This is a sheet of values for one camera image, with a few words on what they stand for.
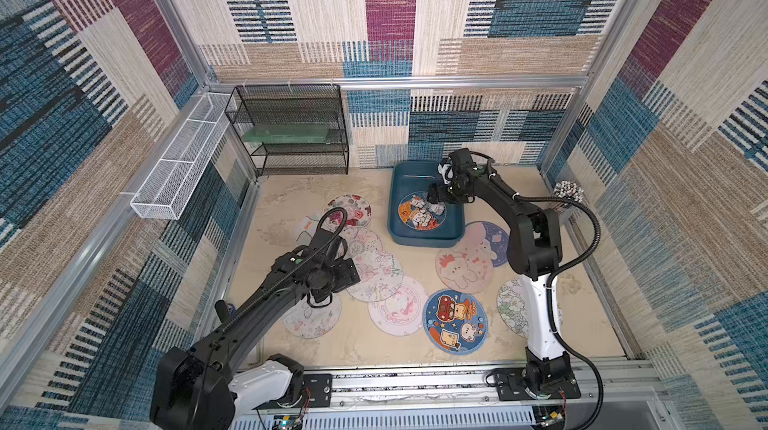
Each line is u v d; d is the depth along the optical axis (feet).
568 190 2.93
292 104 3.26
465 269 3.07
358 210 3.55
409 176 3.78
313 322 2.79
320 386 2.40
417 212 3.47
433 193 3.08
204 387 1.24
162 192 2.30
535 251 1.97
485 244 3.24
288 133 3.22
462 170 2.71
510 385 2.40
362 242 3.26
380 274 3.07
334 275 2.00
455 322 2.74
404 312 2.80
